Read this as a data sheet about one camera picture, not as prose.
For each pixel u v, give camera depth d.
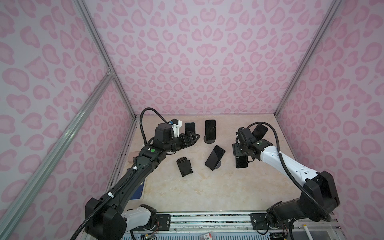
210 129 0.98
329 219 0.40
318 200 0.42
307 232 0.70
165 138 0.59
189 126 0.98
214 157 0.89
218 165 0.88
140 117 0.58
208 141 1.06
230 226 0.72
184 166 0.87
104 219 0.38
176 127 0.69
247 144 0.63
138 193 0.80
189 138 0.65
